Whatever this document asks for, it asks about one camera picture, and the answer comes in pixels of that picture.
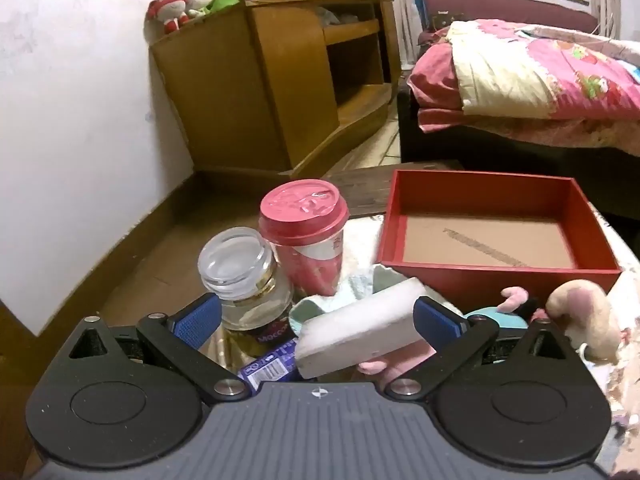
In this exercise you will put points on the wooden cabinet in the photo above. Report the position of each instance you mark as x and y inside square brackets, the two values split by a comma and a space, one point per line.
[225, 85]

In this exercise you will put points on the pink printed quilt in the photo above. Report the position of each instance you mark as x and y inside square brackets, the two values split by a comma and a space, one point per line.
[550, 70]

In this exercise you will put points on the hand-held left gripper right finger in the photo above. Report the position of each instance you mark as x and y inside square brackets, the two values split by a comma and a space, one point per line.
[437, 320]

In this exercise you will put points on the white sponge block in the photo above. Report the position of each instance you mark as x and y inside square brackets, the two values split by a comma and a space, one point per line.
[350, 330]

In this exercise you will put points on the white cat plush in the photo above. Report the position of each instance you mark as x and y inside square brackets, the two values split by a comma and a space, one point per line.
[199, 2]

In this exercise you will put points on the beige plush toy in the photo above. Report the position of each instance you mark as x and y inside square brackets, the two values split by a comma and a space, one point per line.
[580, 305]

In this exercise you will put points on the clear glass jar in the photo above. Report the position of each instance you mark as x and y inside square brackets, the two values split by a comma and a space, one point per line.
[235, 260]

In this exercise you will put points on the pink lidded paper cup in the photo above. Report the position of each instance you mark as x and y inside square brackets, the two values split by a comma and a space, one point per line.
[305, 210]

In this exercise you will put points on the red cardboard box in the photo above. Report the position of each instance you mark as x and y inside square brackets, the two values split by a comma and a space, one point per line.
[475, 280]

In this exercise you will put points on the pink pig plush toy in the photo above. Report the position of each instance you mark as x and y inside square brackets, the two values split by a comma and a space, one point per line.
[512, 297]

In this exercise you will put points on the dark bed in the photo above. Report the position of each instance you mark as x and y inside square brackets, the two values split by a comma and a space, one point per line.
[500, 160]

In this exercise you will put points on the beige curtain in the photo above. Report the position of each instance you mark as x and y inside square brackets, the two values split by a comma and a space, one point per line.
[385, 0]

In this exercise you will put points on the green plush toy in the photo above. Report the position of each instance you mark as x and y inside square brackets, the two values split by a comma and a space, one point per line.
[225, 1]

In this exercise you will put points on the blue face mask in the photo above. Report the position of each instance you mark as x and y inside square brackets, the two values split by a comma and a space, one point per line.
[495, 319]

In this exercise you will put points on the blue snack packet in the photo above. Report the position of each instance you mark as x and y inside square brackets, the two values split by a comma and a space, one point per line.
[265, 367]

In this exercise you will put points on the red and white doll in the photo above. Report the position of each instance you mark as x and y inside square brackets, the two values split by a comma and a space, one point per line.
[167, 10]

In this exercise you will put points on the mint green towel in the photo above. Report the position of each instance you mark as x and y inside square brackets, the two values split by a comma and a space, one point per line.
[360, 285]

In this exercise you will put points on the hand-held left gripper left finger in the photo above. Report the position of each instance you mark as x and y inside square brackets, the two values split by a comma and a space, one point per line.
[197, 317]

